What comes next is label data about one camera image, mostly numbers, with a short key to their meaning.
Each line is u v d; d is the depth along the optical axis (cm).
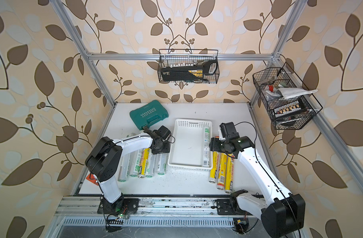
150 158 87
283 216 38
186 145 94
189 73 83
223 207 73
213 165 84
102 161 49
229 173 82
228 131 60
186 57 91
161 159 87
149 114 108
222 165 86
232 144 54
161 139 78
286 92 64
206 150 89
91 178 55
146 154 90
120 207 68
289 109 67
